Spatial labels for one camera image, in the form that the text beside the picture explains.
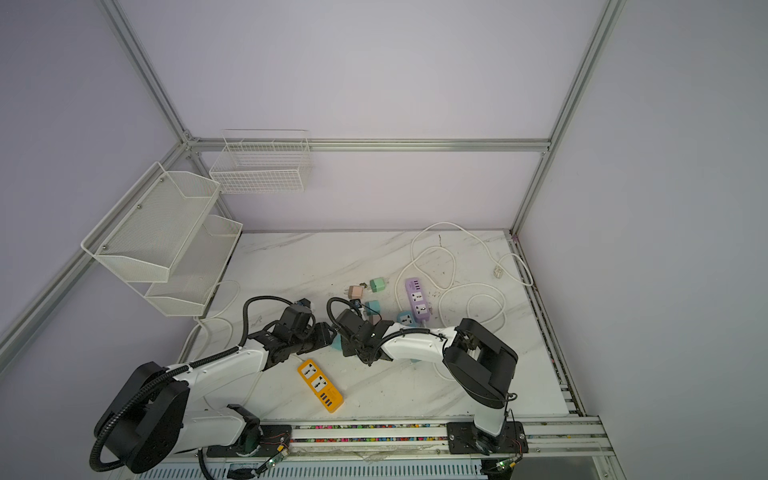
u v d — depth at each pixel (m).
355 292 1.01
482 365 0.46
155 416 0.41
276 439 0.74
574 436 0.77
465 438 0.73
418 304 0.98
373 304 0.99
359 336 0.66
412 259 1.11
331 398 0.78
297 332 0.70
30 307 0.53
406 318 0.93
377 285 1.02
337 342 0.85
